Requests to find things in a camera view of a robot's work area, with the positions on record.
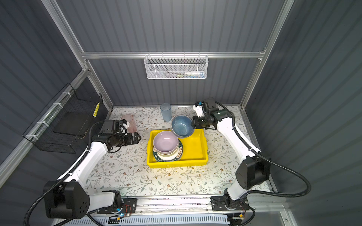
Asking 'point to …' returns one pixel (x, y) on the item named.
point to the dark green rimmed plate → (180, 152)
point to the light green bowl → (167, 157)
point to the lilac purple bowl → (165, 142)
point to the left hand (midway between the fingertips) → (133, 138)
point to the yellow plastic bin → (194, 152)
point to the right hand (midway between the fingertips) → (193, 124)
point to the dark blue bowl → (181, 126)
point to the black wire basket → (66, 118)
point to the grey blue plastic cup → (166, 111)
